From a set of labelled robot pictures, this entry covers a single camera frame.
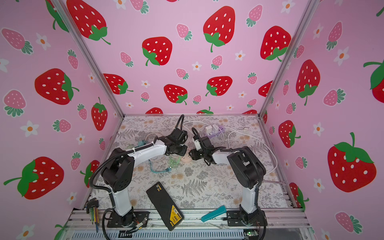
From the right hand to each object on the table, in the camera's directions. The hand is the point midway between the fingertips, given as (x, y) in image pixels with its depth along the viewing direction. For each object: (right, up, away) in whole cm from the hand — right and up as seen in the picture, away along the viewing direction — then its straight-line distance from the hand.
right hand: (192, 153), depth 97 cm
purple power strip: (+22, +16, +13) cm, 30 cm away
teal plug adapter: (-36, +6, +4) cm, 36 cm away
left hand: (-5, +3, -3) cm, 7 cm away
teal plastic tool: (+16, -27, -20) cm, 37 cm away
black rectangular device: (-11, -25, -22) cm, 36 cm away
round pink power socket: (-3, -3, -5) cm, 6 cm away
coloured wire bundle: (-51, -25, -21) cm, 61 cm away
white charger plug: (+15, +16, +6) cm, 23 cm away
